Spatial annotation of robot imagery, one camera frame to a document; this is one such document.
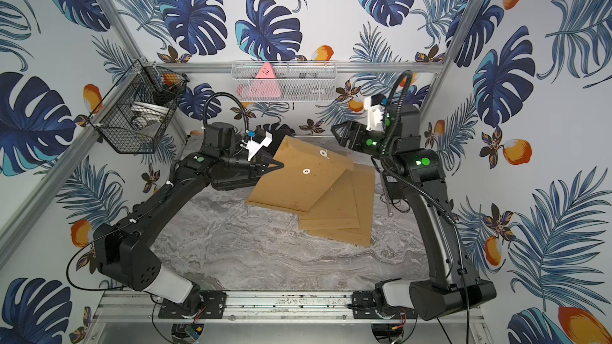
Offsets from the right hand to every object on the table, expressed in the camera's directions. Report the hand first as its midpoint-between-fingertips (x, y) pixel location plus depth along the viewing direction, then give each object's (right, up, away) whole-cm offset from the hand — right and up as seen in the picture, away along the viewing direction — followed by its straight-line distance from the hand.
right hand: (339, 129), depth 65 cm
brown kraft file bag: (-9, -12, +9) cm, 18 cm away
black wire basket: (-70, +7, +18) cm, 72 cm away
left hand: (-16, -9, +5) cm, 19 cm away
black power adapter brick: (+28, -19, +33) cm, 47 cm away
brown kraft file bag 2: (+3, -28, +31) cm, 42 cm away
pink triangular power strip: (-25, +20, +25) cm, 41 cm away
